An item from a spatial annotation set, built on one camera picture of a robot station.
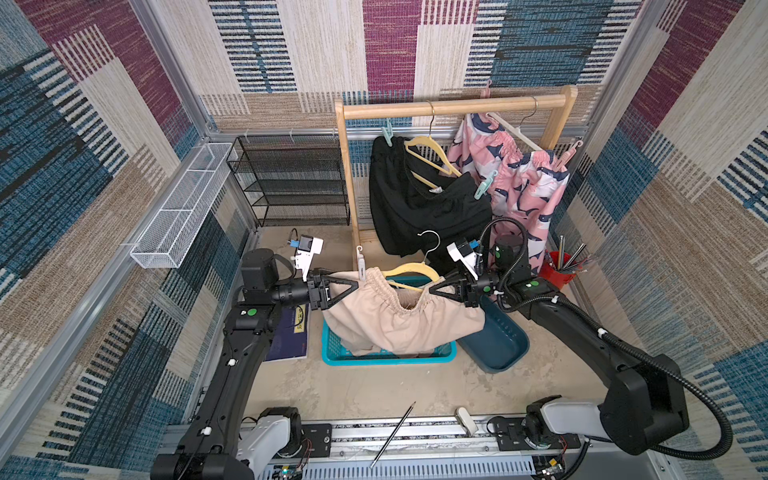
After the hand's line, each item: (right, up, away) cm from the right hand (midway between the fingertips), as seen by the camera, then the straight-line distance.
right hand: (436, 291), depth 72 cm
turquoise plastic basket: (-26, -19, +11) cm, 34 cm away
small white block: (+8, -33, +3) cm, 34 cm away
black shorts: (-2, +22, +17) cm, 28 cm away
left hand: (-19, +2, -6) cm, 20 cm away
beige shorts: (-13, -5, -3) cm, 14 cm away
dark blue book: (-40, -14, +18) cm, 46 cm away
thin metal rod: (-10, -36, +3) cm, 38 cm away
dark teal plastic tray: (+22, -19, +20) cm, 35 cm away
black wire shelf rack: (-46, +35, +39) cm, 69 cm away
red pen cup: (+43, +4, +25) cm, 50 cm away
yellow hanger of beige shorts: (-4, +6, -5) cm, 9 cm away
